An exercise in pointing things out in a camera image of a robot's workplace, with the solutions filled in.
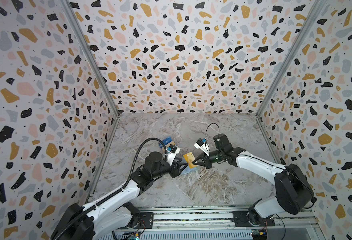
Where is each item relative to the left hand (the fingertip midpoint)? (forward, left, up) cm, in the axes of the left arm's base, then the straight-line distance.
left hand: (187, 160), depth 75 cm
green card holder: (+2, -2, -18) cm, 18 cm away
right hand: (+1, -4, -4) cm, 5 cm away
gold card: (+3, -2, -3) cm, 4 cm away
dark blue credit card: (+20, +13, -13) cm, 27 cm away
